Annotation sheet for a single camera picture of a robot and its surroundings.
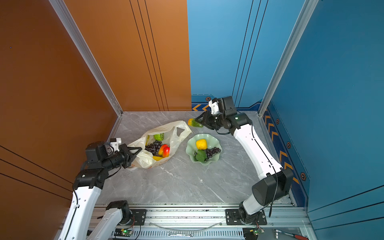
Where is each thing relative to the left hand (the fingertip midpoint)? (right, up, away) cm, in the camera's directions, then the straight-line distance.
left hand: (142, 146), depth 71 cm
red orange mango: (+7, -5, +20) cm, 22 cm away
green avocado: (+25, +12, +2) cm, 28 cm away
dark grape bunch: (+34, -7, +23) cm, 42 cm away
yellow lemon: (+29, -2, +23) cm, 37 cm away
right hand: (+26, +12, +3) cm, 29 cm away
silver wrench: (+24, -41, -1) cm, 48 cm away
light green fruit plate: (+36, 0, +26) cm, 45 cm away
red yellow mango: (+4, -5, +23) cm, 24 cm away
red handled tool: (+70, -40, -3) cm, 81 cm away
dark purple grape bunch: (-1, -3, +22) cm, 22 cm away
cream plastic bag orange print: (+11, +5, +21) cm, 24 cm away
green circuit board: (-9, -41, 0) cm, 42 cm away
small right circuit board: (+55, -40, -1) cm, 67 cm away
